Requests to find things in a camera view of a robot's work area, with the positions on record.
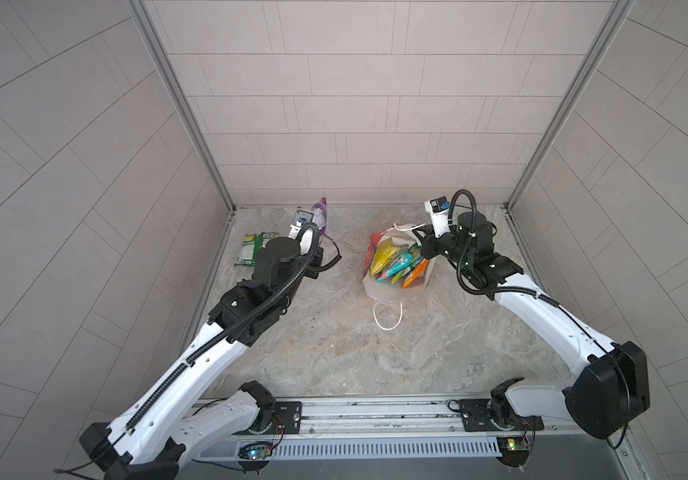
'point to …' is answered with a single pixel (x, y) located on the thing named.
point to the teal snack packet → (403, 262)
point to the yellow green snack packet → (386, 251)
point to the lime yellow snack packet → (399, 275)
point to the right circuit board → (514, 450)
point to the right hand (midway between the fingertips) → (413, 227)
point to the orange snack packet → (423, 266)
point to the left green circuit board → (256, 451)
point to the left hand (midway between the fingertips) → (317, 232)
